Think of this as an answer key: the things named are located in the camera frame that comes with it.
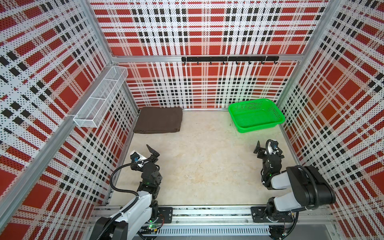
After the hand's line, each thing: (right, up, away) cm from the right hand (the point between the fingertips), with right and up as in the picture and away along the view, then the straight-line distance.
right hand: (267, 142), depth 89 cm
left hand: (-72, -3, -8) cm, 72 cm away
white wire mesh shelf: (-108, +18, +3) cm, 110 cm away
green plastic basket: (+5, +19, +31) cm, 36 cm away
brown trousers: (-75, +14, +26) cm, 81 cm away
